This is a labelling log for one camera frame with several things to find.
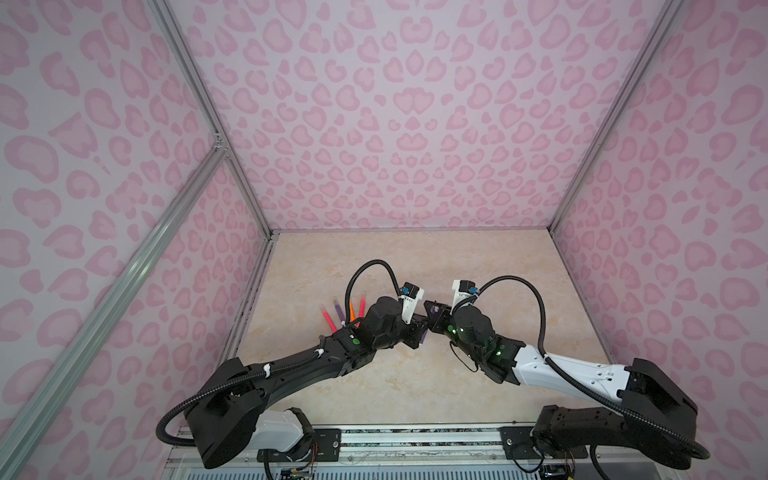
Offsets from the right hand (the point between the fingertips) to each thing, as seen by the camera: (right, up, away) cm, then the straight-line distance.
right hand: (422, 304), depth 78 cm
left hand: (+3, -3, -2) cm, 5 cm away
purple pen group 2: (-25, -6, +19) cm, 32 cm away
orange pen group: (-16, 0, -14) cm, 22 cm away
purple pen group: (0, -8, -1) cm, 8 cm away
